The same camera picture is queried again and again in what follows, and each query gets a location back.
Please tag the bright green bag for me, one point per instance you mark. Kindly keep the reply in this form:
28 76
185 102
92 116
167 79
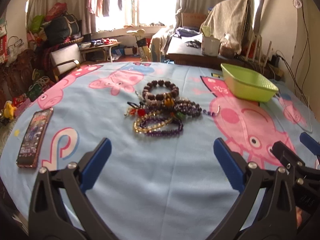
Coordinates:
37 22

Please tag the green plastic basket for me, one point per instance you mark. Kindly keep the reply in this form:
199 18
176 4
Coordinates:
250 85

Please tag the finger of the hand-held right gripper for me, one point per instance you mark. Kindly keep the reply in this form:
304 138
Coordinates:
310 142
287 156

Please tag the white padded chair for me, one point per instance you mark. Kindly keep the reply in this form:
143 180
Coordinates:
66 55

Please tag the window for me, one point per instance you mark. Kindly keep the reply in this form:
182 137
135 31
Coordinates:
155 10

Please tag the black power adapter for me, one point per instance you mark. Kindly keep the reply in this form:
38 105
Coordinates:
275 60

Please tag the cardboard box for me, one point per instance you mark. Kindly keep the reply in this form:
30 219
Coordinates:
193 20

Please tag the yellow plush toy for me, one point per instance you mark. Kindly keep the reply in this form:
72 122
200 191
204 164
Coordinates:
8 110

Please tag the cream upright toy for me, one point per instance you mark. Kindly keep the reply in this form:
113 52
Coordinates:
142 45

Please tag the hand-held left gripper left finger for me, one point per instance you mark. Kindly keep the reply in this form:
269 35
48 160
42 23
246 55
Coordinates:
98 162

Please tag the red bag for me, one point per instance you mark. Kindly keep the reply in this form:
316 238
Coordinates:
57 9

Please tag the white enamel mug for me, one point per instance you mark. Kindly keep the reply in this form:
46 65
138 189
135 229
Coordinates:
210 46

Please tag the low wooden table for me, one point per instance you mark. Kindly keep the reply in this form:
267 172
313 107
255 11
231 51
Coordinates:
102 46

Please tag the white router with antennas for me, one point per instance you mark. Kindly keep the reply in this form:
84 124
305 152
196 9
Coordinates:
258 51

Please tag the round wall hook sticker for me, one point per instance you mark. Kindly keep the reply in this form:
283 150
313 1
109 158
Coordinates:
297 2

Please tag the white shopping bag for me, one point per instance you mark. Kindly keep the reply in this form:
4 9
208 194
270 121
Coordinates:
13 52

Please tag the beige towel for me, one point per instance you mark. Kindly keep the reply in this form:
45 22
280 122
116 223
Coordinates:
227 15

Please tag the white cloth-covered chair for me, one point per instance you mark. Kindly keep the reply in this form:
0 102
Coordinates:
160 42

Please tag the smartphone in printed case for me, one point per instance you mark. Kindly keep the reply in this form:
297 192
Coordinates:
35 138

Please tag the dark green duffel bag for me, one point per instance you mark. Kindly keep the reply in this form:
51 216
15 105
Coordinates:
62 27

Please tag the blue cloth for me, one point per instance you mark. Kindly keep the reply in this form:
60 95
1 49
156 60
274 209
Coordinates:
186 32

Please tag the person's right forearm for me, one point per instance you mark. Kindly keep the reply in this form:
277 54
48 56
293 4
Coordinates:
301 215

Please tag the dark wooden desk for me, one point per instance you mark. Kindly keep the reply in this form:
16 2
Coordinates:
185 52

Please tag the cartoon pig printed blanket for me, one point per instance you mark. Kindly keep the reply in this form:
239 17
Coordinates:
155 175

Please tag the black monitor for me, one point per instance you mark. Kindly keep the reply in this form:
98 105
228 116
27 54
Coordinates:
250 22

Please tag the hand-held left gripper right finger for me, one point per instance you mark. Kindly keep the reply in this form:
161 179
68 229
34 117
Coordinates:
228 165

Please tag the pale green bag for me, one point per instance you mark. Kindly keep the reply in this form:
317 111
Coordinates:
206 31

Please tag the clear bag of snacks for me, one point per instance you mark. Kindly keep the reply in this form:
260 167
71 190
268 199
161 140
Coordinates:
227 48

